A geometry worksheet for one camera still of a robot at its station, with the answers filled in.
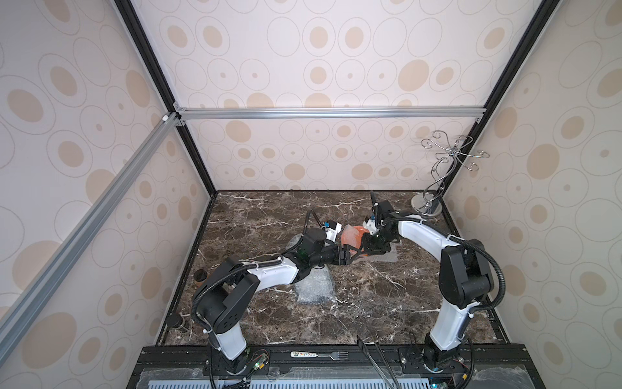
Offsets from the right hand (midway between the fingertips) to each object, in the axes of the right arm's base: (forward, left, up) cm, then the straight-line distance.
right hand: (372, 250), depth 93 cm
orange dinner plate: (+8, +7, -2) cm, 11 cm away
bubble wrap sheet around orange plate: (-4, -6, +2) cm, 8 cm away
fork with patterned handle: (-35, +14, -5) cm, 38 cm away
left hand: (-7, +5, +9) cm, 13 cm away
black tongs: (-38, +2, -5) cm, 38 cm away
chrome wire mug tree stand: (+29, -29, -4) cm, 41 cm away
